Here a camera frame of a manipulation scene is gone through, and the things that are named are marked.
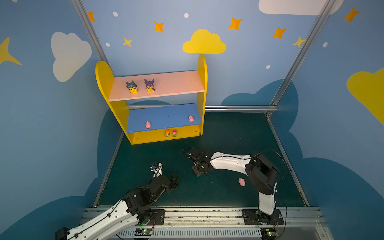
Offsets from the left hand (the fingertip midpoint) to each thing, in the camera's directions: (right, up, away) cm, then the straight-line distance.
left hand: (173, 178), depth 79 cm
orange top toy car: (-8, +24, +26) cm, 36 cm away
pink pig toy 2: (+9, +33, +18) cm, 39 cm away
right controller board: (+47, -24, -7) cm, 54 cm away
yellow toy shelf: (-11, +34, +23) cm, 43 cm away
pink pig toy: (-18, +29, +14) cm, 37 cm away
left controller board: (-13, -23, -8) cm, 28 cm away
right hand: (+14, +2, +12) cm, 18 cm away
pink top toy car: (-3, +24, +27) cm, 36 cm away
